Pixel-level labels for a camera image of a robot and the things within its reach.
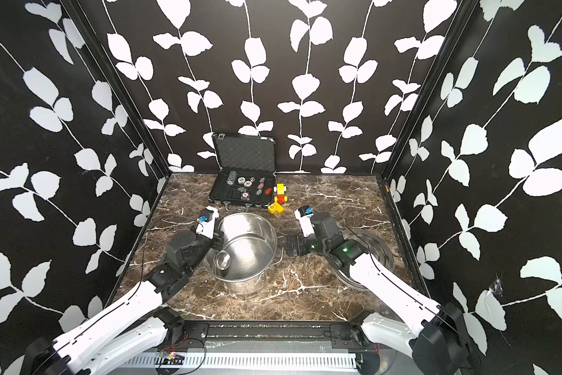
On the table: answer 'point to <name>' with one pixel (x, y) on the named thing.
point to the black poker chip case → (247, 176)
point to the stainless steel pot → (243, 263)
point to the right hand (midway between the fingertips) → (289, 234)
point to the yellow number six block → (275, 207)
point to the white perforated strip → (329, 359)
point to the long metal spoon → (222, 259)
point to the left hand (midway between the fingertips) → (223, 215)
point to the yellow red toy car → (280, 189)
